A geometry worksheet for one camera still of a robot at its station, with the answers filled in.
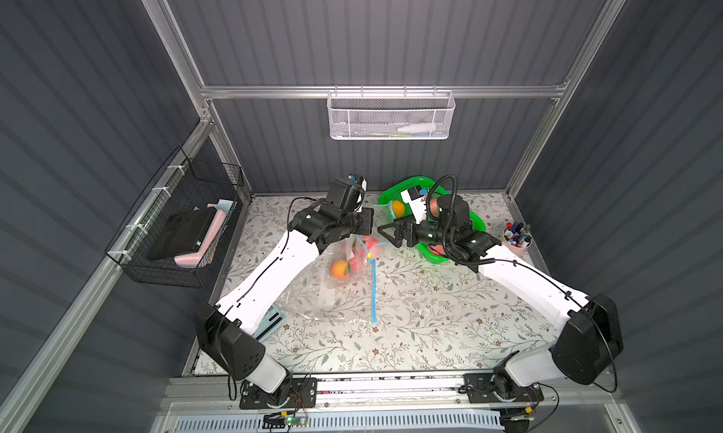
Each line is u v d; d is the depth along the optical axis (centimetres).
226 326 41
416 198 67
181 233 68
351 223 62
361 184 68
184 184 79
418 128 92
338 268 91
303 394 73
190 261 63
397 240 67
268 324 84
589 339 41
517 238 91
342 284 93
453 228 60
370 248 82
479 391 72
